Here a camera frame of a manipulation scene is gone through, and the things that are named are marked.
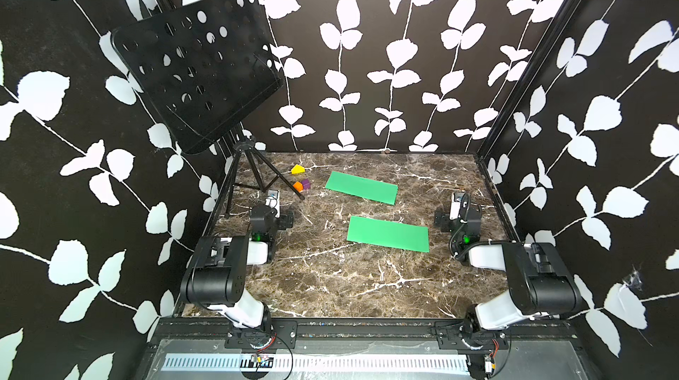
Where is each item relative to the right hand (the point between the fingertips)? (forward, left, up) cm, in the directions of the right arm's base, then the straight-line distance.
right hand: (450, 204), depth 95 cm
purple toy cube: (+13, +55, -5) cm, 57 cm away
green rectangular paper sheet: (+12, +28, -7) cm, 31 cm away
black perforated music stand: (+82, +118, +11) cm, 144 cm away
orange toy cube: (+11, +58, -4) cm, 59 cm away
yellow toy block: (+21, +60, -5) cm, 64 cm away
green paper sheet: (-9, +22, -8) cm, 24 cm away
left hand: (0, +64, +1) cm, 64 cm away
